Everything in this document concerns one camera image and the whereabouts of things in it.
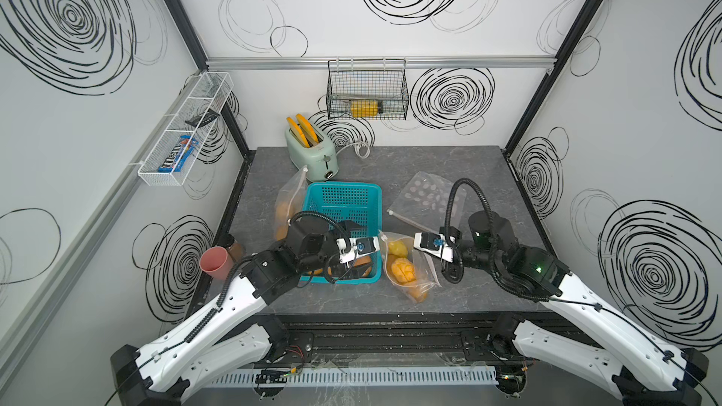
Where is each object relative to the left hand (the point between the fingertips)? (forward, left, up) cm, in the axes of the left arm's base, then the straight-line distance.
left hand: (364, 239), depth 68 cm
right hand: (-1, -13, +2) cm, 14 cm away
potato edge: (-5, -10, -7) cm, 13 cm away
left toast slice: (+43, +25, -3) cm, 50 cm away
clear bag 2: (+29, -23, -22) cm, 43 cm away
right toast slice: (+46, +22, -4) cm, 51 cm away
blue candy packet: (+15, +48, +11) cm, 51 cm away
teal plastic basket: (+26, +2, -22) cm, 34 cm away
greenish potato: (+3, -10, -11) cm, 15 cm away
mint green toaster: (+36, +17, -10) cm, 41 cm away
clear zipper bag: (+20, +25, -13) cm, 34 cm away
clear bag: (-7, -16, -6) cm, 18 cm away
